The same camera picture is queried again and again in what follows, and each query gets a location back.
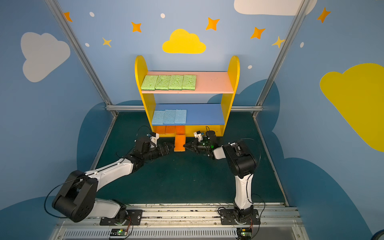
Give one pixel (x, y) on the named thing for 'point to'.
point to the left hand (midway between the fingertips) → (170, 147)
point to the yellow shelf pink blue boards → (199, 117)
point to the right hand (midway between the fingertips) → (184, 144)
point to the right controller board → (244, 233)
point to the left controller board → (118, 232)
